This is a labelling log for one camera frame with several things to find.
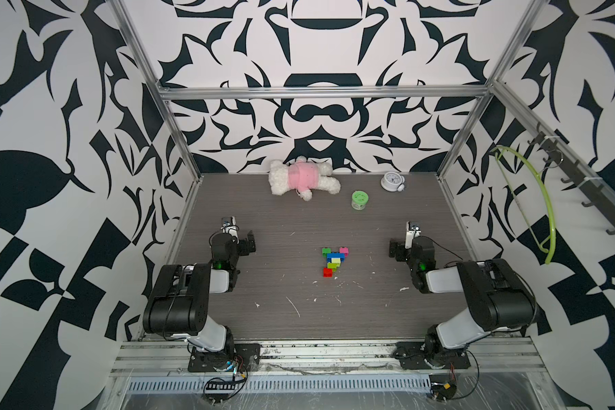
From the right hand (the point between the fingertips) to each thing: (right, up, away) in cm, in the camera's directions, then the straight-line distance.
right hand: (406, 235), depth 96 cm
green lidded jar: (-16, +13, +10) cm, 22 cm away
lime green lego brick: (-27, -10, -6) cm, 30 cm away
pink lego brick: (-23, -5, -2) cm, 24 cm away
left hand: (-63, +2, -1) cm, 63 cm away
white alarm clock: (+1, +21, +18) cm, 28 cm away
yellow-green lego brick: (-26, -8, -5) cm, 28 cm away
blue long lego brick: (-26, -7, -4) cm, 27 cm away
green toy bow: (+26, +2, -30) cm, 40 cm away
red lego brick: (-29, -12, -7) cm, 32 cm away
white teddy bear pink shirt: (-38, +23, +12) cm, 46 cm away
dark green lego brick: (-30, -5, -2) cm, 30 cm away
